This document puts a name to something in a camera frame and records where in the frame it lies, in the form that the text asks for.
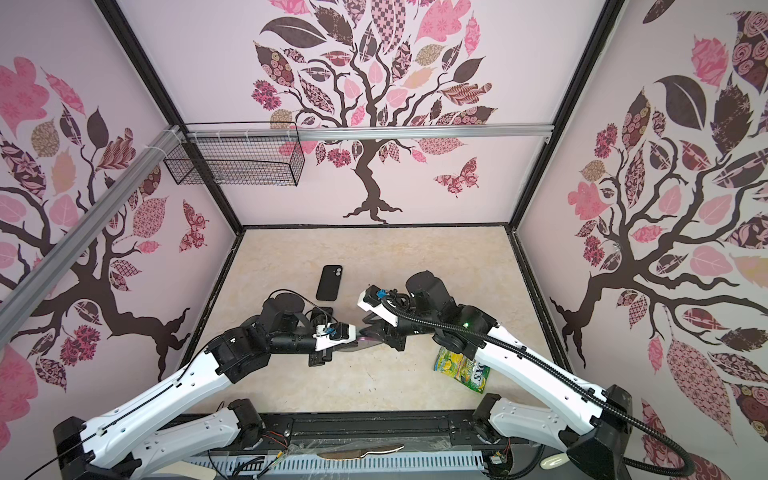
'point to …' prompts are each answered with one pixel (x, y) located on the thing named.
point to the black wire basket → (240, 154)
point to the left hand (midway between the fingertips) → (352, 342)
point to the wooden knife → (356, 454)
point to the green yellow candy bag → (472, 373)
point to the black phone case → (329, 283)
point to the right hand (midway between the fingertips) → (366, 321)
